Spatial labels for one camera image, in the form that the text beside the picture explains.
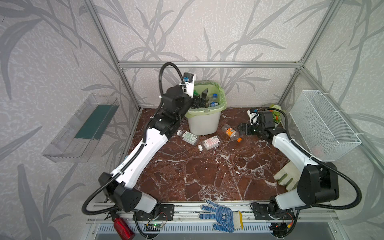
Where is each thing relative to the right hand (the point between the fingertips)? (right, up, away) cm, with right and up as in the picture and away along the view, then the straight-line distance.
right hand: (244, 122), depth 89 cm
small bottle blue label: (-18, +13, +3) cm, 22 cm away
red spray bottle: (-61, -49, -23) cm, 82 cm away
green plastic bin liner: (-18, +22, +7) cm, 30 cm away
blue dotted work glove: (-11, -47, -18) cm, 52 cm away
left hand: (-26, +18, -24) cm, 40 cm away
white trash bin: (-23, 0, 0) cm, 23 cm away
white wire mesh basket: (+28, -4, -25) cm, 38 cm away
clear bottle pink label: (-21, -14, +7) cm, 26 cm away
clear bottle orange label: (-6, -7, +10) cm, 14 cm away
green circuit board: (-49, -51, -17) cm, 73 cm away
